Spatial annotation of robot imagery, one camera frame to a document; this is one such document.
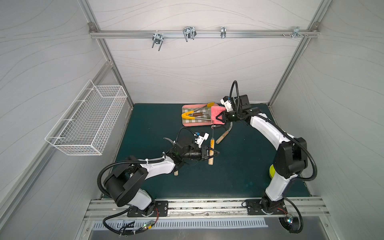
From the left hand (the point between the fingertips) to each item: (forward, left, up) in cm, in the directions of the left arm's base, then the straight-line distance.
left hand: (219, 156), depth 71 cm
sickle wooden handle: (+23, -6, -18) cm, 30 cm away
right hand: (+26, 0, 0) cm, 26 cm away
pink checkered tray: (+35, +17, -18) cm, 43 cm away
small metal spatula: (+43, +11, -17) cm, 47 cm away
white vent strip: (-25, +17, -20) cm, 36 cm away
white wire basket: (+7, +64, +12) cm, 65 cm away
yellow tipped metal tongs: (+42, +19, -16) cm, 48 cm away
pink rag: (+27, +1, +4) cm, 27 cm away
